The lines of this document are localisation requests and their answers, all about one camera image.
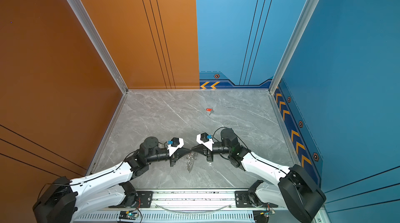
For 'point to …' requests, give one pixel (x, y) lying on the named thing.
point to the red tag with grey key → (209, 109)
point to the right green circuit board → (262, 216)
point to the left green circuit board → (128, 215)
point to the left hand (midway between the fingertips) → (190, 149)
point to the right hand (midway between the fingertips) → (192, 149)
